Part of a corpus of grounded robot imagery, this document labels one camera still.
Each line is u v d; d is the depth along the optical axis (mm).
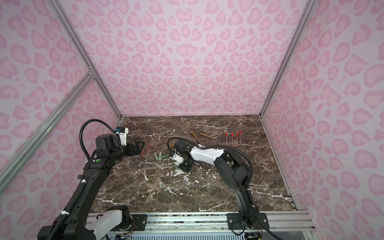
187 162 787
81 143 553
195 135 1068
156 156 957
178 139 718
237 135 1068
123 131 702
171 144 753
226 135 1068
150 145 1012
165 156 959
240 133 1092
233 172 510
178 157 825
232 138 1060
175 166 923
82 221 437
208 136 1070
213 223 749
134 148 714
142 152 735
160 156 972
